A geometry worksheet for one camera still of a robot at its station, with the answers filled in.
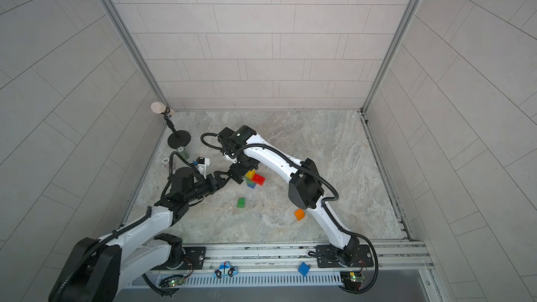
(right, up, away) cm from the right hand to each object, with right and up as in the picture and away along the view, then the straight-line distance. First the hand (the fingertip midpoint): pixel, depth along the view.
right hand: (246, 173), depth 84 cm
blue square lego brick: (+2, -6, +5) cm, 8 cm away
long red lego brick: (+5, -2, -3) cm, 6 cm away
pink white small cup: (-36, +4, +5) cm, 36 cm away
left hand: (-5, -1, -1) cm, 6 cm away
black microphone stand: (-36, +14, +19) cm, 43 cm away
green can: (-30, +8, +9) cm, 32 cm away
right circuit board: (+38, -32, -16) cm, 52 cm away
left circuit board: (-19, -30, -19) cm, 40 cm away
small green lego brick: (+2, -3, -3) cm, 4 cm away
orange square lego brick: (+21, -15, -4) cm, 26 cm away
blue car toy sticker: (-4, -28, -16) cm, 32 cm away
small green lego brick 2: (-2, -11, -1) cm, 12 cm away
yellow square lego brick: (+3, +1, -5) cm, 6 cm away
